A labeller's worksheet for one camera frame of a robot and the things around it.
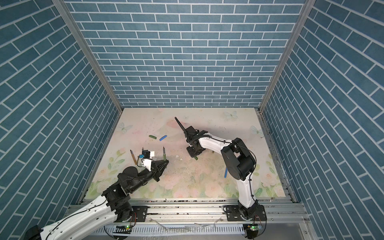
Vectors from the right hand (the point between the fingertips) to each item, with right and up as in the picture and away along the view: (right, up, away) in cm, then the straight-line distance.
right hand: (192, 151), depth 95 cm
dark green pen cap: (-29, +9, +10) cm, 32 cm away
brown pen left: (-37, -3, -1) cm, 38 cm away
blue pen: (+21, -11, -6) cm, 24 cm away
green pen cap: (+2, -4, -1) cm, 5 cm away
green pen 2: (+14, 0, +1) cm, 14 cm away
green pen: (-13, +3, -23) cm, 27 cm away
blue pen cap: (-21, +8, +10) cm, 24 cm away
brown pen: (-33, 0, +2) cm, 33 cm away
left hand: (-11, -1, -22) cm, 24 cm away
